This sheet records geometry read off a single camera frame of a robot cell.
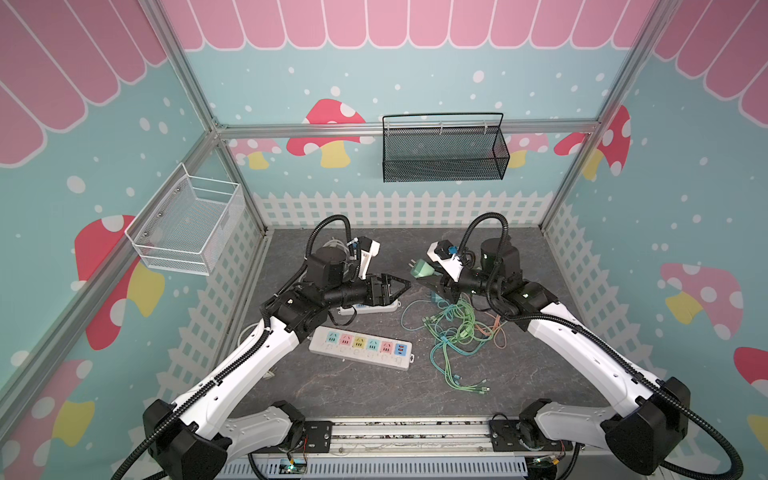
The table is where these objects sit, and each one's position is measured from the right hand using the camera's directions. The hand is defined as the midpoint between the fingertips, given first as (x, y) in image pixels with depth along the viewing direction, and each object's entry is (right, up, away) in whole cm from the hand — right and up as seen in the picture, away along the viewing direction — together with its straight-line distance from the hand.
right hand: (424, 269), depth 71 cm
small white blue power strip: (-16, -13, +24) cm, 32 cm away
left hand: (-6, -5, -3) cm, 8 cm away
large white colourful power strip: (-17, -24, +16) cm, 33 cm away
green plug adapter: (-1, 0, -3) cm, 3 cm away
